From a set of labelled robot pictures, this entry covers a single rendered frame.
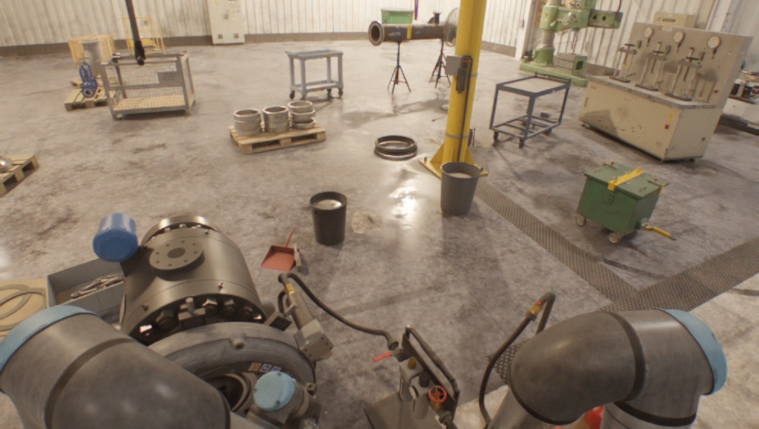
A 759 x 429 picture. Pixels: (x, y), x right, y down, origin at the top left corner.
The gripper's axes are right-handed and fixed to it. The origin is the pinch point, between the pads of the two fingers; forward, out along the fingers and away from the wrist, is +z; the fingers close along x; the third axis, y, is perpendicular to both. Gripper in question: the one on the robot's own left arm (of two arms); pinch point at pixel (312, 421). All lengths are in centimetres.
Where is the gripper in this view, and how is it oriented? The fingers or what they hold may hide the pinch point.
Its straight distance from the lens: 134.2
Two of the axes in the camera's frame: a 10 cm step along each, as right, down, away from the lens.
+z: 1.4, 6.3, 7.7
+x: -9.8, 0.0, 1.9
